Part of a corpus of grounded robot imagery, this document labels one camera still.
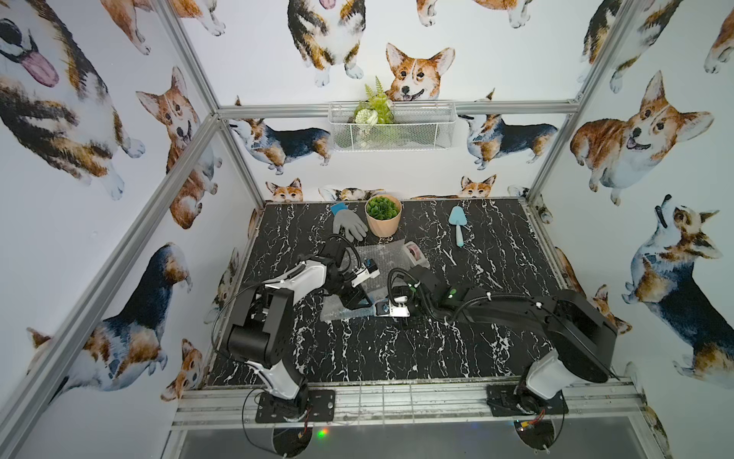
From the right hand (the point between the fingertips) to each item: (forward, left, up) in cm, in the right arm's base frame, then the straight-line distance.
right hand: (388, 304), depth 82 cm
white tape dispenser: (+21, -10, -5) cm, 23 cm away
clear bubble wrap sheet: (+22, -1, -10) cm, 24 cm away
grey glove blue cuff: (+40, +17, -7) cm, 44 cm away
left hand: (+6, +7, -5) cm, 10 cm away
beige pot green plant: (+34, +2, +1) cm, 34 cm away
